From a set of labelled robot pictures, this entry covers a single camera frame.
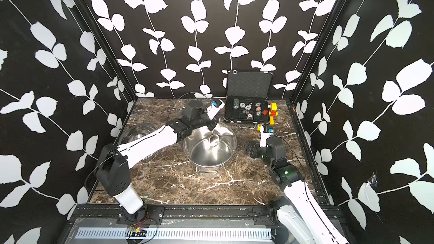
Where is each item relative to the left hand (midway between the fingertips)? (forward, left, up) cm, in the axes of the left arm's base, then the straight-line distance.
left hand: (223, 111), depth 80 cm
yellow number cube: (+7, -23, -24) cm, 34 cm away
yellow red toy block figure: (+18, -35, -24) cm, 46 cm away
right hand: (-12, -12, -6) cm, 18 cm away
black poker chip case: (+31, -20, -18) cm, 41 cm away
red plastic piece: (+18, -30, -24) cm, 43 cm away
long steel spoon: (-2, +5, -22) cm, 23 cm away
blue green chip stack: (+25, -11, -22) cm, 36 cm away
